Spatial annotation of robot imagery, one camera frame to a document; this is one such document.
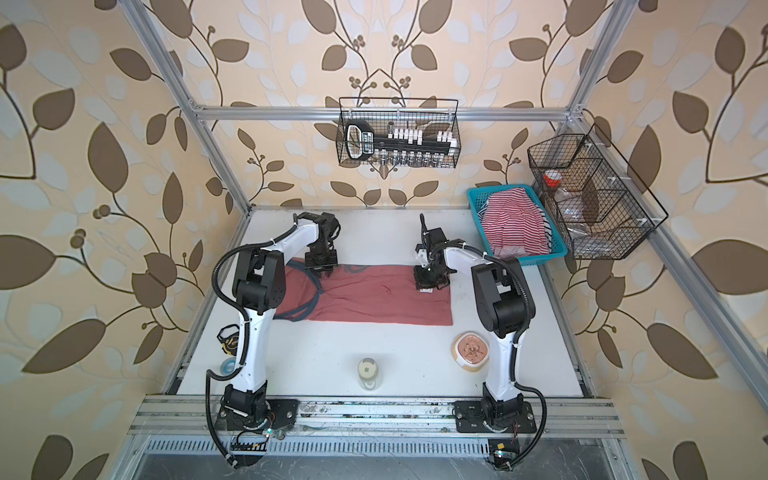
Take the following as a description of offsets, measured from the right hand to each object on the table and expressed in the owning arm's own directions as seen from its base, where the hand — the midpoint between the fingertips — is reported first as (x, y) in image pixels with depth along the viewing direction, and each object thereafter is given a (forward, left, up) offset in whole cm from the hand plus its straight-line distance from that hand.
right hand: (420, 287), depth 98 cm
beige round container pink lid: (-22, -12, +2) cm, 25 cm away
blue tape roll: (-23, +56, -1) cm, 61 cm away
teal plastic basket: (+36, -25, +8) cm, 44 cm away
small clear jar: (-29, +16, +10) cm, 34 cm away
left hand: (+7, +31, +1) cm, 31 cm away
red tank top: (-3, +16, +1) cm, 16 cm away
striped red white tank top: (+20, -36, +8) cm, 42 cm away
